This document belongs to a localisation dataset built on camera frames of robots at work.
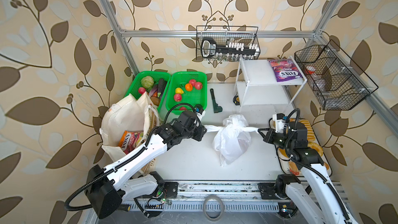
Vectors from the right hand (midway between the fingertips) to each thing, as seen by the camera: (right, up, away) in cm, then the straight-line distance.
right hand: (259, 132), depth 76 cm
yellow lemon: (-46, +23, +35) cm, 62 cm away
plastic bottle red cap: (+29, +31, +4) cm, 43 cm away
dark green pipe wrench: (-19, +10, +28) cm, 36 cm away
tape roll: (-22, -32, -1) cm, 39 cm away
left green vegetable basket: (-78, +28, +36) cm, 90 cm away
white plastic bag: (-14, -4, -3) cm, 15 cm away
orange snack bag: (-65, -4, -1) cm, 65 cm away
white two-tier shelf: (+4, +25, -1) cm, 25 cm away
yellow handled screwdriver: (-62, -33, -7) cm, 70 cm away
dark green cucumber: (-59, +26, +34) cm, 73 cm away
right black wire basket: (+36, +24, -4) cm, 43 cm away
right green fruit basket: (-42, +23, +39) cm, 62 cm away
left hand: (-27, +2, -1) cm, 27 cm away
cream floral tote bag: (-67, +9, +3) cm, 67 cm away
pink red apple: (-32, +26, +35) cm, 55 cm away
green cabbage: (-70, +29, +35) cm, 83 cm away
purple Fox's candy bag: (+13, +31, +1) cm, 34 cm away
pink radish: (-73, +23, +35) cm, 84 cm away
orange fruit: (-39, +25, +35) cm, 59 cm away
